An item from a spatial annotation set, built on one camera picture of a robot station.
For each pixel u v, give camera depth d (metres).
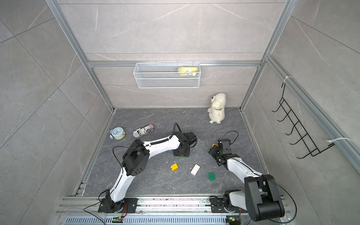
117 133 0.99
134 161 0.53
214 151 0.81
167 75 1.01
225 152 0.70
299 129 0.66
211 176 0.84
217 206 0.73
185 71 0.85
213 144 0.97
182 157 0.90
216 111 1.05
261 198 0.41
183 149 0.73
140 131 1.01
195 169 0.85
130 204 0.74
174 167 0.87
